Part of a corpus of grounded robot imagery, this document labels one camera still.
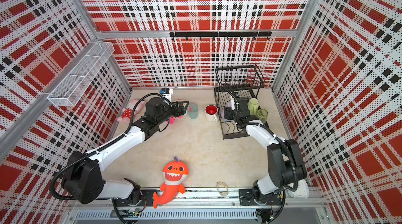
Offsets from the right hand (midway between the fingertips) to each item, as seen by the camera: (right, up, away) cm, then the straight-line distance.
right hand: (232, 108), depth 91 cm
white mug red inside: (-12, -2, +12) cm, 18 cm away
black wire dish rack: (0, +9, -11) cm, 14 cm away
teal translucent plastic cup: (-24, -2, +9) cm, 26 cm away
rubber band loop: (-7, -40, -14) cm, 43 cm away
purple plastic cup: (-5, -4, +4) cm, 8 cm away
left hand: (-26, +3, -9) cm, 28 cm away
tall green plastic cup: (+18, -4, 0) cm, 18 cm away
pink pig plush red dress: (-66, -5, +7) cm, 67 cm away
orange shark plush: (-30, -31, -17) cm, 46 cm away
